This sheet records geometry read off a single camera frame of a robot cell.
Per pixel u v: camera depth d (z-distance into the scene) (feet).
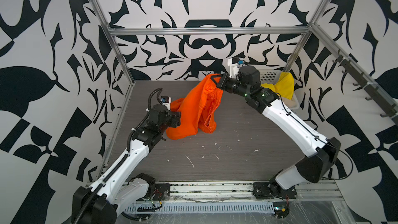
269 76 3.79
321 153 1.34
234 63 2.09
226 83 2.02
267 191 2.43
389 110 1.71
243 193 2.47
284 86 3.35
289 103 3.17
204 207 2.34
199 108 2.44
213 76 2.26
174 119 2.29
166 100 2.24
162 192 2.43
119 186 1.35
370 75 1.99
